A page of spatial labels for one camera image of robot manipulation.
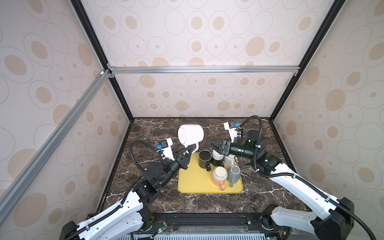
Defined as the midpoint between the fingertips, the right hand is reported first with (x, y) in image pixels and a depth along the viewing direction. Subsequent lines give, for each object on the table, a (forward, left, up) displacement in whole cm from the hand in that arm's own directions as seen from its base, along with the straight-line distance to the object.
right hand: (209, 145), depth 65 cm
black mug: (+8, +1, -23) cm, 24 cm away
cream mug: (+8, -15, -26) cm, 31 cm away
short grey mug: (-3, -15, -24) cm, 28 cm away
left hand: (-3, +6, +2) cm, 7 cm away
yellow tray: (-2, +6, -32) cm, 33 cm away
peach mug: (-4, -6, -23) cm, 25 cm away
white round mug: (+4, +9, +3) cm, 10 cm away
